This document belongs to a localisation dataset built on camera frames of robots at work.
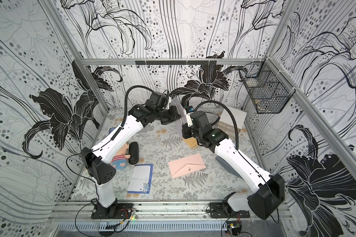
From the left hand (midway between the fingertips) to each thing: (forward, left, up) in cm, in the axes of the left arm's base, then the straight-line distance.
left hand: (181, 118), depth 76 cm
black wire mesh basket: (+23, -52, +3) cm, 57 cm away
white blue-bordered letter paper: (-23, +22, -29) cm, 43 cm away
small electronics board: (-44, -29, -29) cm, 60 cm away
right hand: (-2, -2, -3) cm, 4 cm away
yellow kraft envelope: (+2, -7, -27) cm, 28 cm away
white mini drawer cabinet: (+8, -28, -12) cm, 32 cm away
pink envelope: (-15, -4, -25) cm, 30 cm away
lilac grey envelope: (-3, +1, -1) cm, 4 cm away
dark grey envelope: (-15, -28, -26) cm, 42 cm away
